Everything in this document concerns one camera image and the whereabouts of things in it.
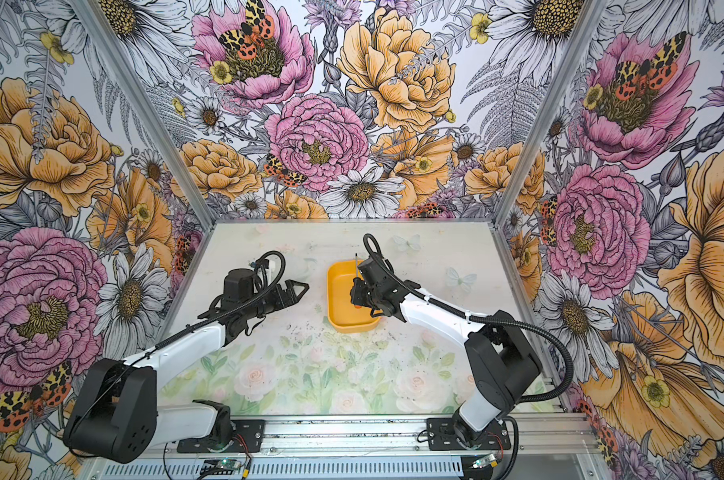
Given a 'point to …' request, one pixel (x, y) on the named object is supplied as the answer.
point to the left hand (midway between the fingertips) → (299, 298)
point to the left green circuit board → (229, 463)
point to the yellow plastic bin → (344, 316)
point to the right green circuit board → (484, 461)
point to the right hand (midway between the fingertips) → (356, 300)
